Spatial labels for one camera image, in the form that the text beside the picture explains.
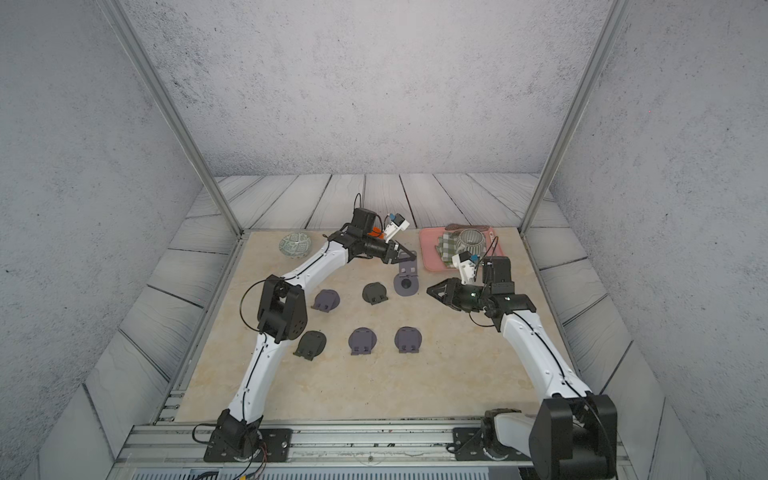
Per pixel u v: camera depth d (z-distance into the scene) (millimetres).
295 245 1147
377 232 865
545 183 1048
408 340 915
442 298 726
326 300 963
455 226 1218
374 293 1016
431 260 1133
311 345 895
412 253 912
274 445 729
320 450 729
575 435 392
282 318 628
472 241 1052
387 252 849
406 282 986
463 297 708
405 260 909
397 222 867
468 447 712
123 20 711
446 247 1145
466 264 742
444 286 729
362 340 915
